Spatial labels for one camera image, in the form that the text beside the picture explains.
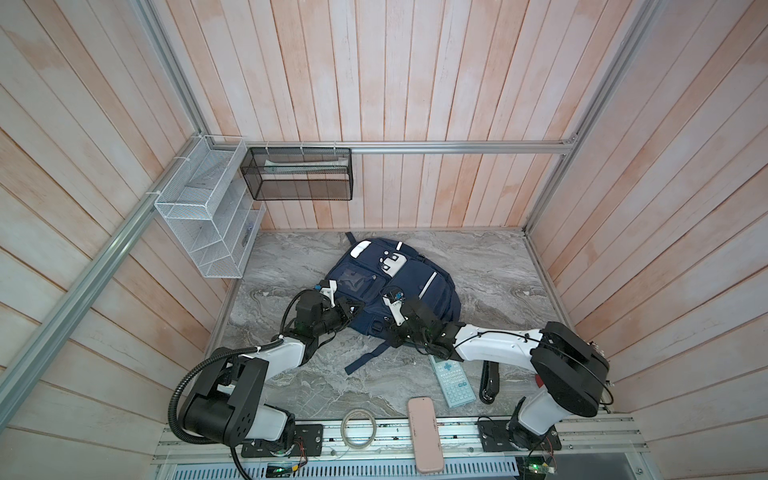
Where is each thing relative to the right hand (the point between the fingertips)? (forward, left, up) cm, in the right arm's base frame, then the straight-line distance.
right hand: (384, 323), depth 87 cm
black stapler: (-15, -29, -4) cm, 33 cm away
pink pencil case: (-30, -11, -6) cm, 33 cm away
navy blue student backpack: (+19, +5, +3) cm, 20 cm away
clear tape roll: (-26, +6, -8) cm, 28 cm away
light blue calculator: (-14, -20, -6) cm, 25 cm away
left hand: (+3, +5, +4) cm, 7 cm away
